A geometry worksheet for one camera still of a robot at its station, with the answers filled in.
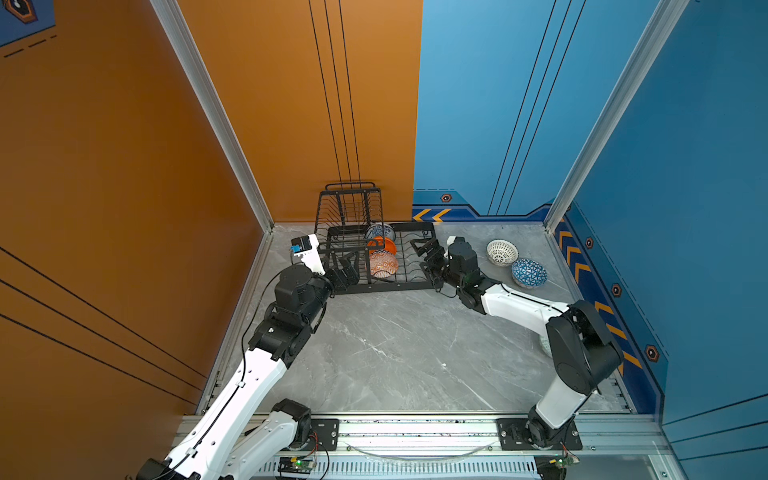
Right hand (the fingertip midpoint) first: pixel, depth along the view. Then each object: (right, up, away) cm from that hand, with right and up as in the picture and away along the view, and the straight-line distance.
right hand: (411, 251), depth 86 cm
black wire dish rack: (-22, +10, +23) cm, 33 cm away
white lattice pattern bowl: (+35, 0, +23) cm, 42 cm away
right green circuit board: (+35, -50, -16) cm, 63 cm away
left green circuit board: (-27, -51, -15) cm, 59 cm away
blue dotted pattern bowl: (+42, -8, +16) cm, 46 cm away
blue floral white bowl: (-10, +8, +26) cm, 29 cm away
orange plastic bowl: (-9, +2, -4) cm, 10 cm away
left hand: (-16, 0, -15) cm, 22 cm away
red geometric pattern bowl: (-9, -5, +18) cm, 21 cm away
